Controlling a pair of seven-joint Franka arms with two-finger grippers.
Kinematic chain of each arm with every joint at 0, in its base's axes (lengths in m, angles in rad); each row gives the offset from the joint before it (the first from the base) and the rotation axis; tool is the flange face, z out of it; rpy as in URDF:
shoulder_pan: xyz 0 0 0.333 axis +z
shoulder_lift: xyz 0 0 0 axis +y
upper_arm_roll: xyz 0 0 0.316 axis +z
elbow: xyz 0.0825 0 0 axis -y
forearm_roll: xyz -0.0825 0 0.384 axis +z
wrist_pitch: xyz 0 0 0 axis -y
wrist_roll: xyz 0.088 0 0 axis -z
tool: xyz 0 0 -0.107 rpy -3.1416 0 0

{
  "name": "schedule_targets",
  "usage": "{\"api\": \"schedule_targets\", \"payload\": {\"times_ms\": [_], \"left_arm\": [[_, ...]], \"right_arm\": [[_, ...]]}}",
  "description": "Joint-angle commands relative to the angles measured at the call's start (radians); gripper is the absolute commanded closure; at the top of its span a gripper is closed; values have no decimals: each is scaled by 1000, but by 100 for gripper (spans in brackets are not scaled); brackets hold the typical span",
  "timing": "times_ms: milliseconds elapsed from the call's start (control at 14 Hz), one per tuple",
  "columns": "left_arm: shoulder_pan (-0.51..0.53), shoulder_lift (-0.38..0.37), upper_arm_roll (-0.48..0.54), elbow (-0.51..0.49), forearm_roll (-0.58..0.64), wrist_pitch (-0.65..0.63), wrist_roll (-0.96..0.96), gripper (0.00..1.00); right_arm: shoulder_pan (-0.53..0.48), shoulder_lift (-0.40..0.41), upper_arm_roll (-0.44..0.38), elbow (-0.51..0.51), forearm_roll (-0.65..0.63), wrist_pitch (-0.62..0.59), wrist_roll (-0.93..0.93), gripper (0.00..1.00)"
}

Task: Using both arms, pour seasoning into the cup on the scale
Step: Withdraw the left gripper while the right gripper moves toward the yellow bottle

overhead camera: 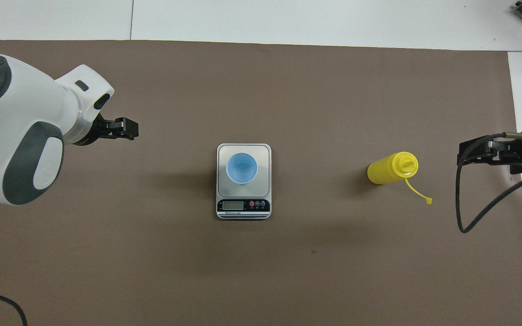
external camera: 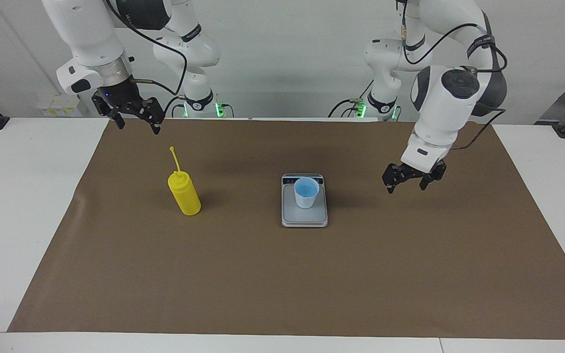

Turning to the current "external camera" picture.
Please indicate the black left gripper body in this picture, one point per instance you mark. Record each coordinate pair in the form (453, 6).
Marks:
(422, 174)

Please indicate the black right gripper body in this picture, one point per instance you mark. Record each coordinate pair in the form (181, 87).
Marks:
(120, 96)

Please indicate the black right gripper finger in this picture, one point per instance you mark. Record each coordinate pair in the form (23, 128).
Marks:
(154, 112)
(106, 107)

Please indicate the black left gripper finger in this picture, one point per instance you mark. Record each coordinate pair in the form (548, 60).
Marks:
(394, 175)
(433, 177)

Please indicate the light blue plastic cup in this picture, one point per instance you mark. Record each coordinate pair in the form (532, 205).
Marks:
(306, 193)

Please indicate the yellow squeeze bottle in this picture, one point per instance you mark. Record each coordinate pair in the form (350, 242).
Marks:
(184, 196)

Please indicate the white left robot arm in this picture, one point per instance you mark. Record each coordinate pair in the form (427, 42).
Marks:
(444, 108)

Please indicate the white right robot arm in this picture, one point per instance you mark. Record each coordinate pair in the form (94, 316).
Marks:
(86, 34)

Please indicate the silver digital kitchen scale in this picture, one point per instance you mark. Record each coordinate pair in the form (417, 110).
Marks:
(304, 218)

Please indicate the white power strip yellow labels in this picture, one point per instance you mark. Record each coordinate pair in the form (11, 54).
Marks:
(59, 107)

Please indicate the brown table mat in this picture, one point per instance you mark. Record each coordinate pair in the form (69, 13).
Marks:
(282, 279)

